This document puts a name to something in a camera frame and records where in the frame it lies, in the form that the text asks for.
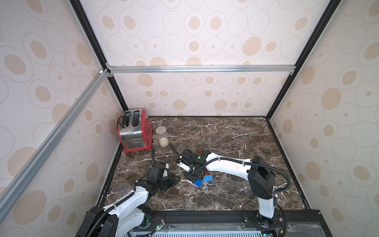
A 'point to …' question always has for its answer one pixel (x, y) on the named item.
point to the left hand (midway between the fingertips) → (182, 179)
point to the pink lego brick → (191, 184)
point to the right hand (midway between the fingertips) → (194, 173)
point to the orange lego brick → (200, 149)
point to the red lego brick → (208, 172)
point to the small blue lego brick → (198, 182)
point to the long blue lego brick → (208, 178)
